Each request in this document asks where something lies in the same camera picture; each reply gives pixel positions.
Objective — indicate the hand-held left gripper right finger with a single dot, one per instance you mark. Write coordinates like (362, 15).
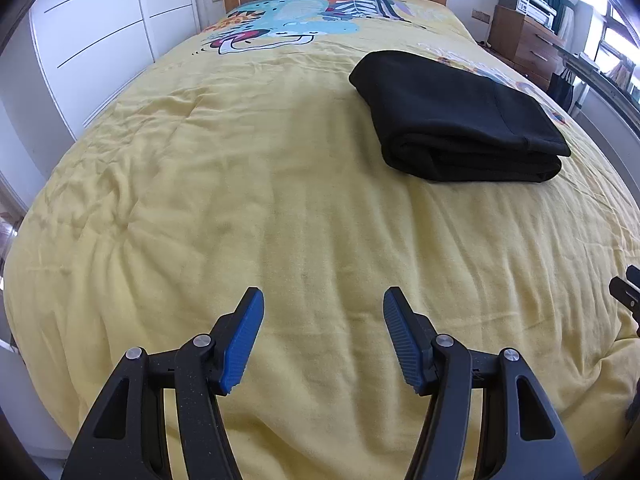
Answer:
(405, 345)

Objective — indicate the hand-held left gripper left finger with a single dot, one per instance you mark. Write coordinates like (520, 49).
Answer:
(242, 345)

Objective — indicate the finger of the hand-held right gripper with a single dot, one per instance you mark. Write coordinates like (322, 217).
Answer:
(627, 292)

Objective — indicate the black pants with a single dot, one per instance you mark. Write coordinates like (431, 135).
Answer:
(450, 110)

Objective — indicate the yellow printed blanket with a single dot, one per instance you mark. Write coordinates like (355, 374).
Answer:
(300, 210)

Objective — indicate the dark bag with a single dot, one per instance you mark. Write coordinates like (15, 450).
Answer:
(562, 90)

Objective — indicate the white desk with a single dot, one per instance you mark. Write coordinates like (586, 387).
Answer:
(600, 80)

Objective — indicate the low wooden cabinet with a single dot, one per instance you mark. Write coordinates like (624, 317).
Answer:
(537, 79)

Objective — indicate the wooden drawer chest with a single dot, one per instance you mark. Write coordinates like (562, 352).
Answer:
(525, 40)

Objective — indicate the white printer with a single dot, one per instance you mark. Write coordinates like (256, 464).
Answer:
(537, 7)

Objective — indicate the white wardrobe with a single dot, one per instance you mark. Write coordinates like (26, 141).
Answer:
(100, 25)

